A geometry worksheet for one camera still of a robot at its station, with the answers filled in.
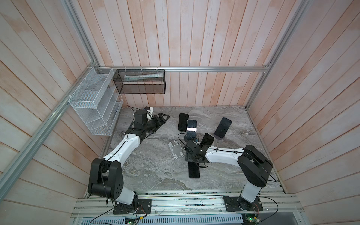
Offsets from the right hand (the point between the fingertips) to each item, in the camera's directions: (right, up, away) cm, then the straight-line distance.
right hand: (190, 157), depth 92 cm
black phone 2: (-5, +23, +8) cm, 24 cm away
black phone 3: (+10, +13, -5) cm, 17 cm away
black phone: (+1, -6, -7) cm, 10 cm away
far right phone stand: (+21, +12, +6) cm, 25 cm away
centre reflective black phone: (+1, +19, +4) cm, 20 cm away
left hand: (-15, +24, -9) cm, 30 cm away
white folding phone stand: (-10, +6, -3) cm, 12 cm away
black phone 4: (+22, +18, +4) cm, 29 cm away
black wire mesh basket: (-37, +55, +12) cm, 67 cm away
